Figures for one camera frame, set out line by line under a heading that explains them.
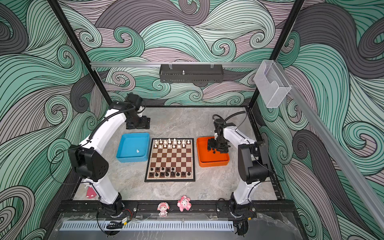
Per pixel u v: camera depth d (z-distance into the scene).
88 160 0.46
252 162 0.48
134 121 0.73
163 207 0.71
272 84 0.80
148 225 0.70
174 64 0.92
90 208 0.74
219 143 0.78
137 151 0.94
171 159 0.90
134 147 0.98
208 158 0.90
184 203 0.72
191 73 0.95
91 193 0.76
